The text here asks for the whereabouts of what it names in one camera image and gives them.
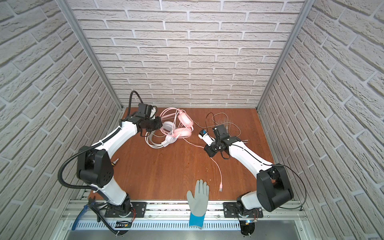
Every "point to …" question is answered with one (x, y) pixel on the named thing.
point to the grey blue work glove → (198, 204)
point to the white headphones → (161, 138)
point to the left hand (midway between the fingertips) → (163, 121)
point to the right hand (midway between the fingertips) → (206, 147)
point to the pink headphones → (186, 121)
